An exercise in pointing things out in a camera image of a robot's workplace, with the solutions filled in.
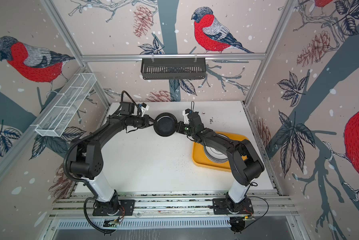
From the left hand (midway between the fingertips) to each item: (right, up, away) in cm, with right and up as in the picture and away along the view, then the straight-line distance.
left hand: (155, 122), depth 87 cm
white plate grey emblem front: (+36, -20, 0) cm, 42 cm away
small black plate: (+5, -2, +2) cm, 6 cm away
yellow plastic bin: (+27, -23, +1) cm, 36 cm away
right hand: (+10, -3, +1) cm, 11 cm away
